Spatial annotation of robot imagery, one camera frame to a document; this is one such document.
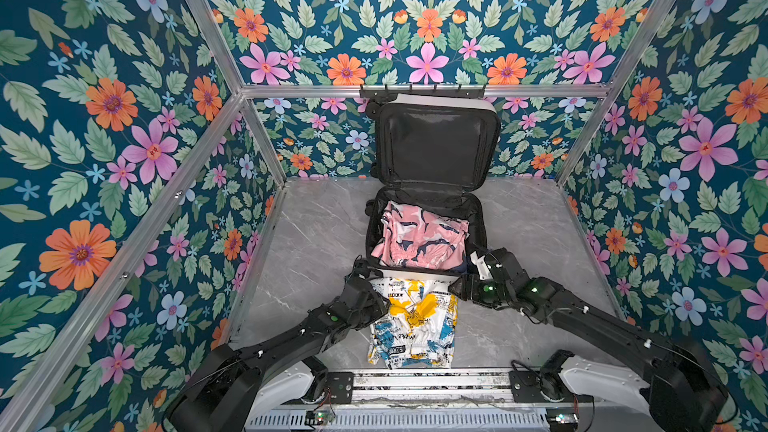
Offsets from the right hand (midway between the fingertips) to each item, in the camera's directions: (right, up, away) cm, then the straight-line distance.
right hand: (453, 290), depth 80 cm
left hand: (-17, -5, +4) cm, 18 cm away
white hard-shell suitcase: (-4, +39, +15) cm, 42 cm away
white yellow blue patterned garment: (-9, -10, +1) cm, 14 cm away
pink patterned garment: (-11, +13, +15) cm, 23 cm away
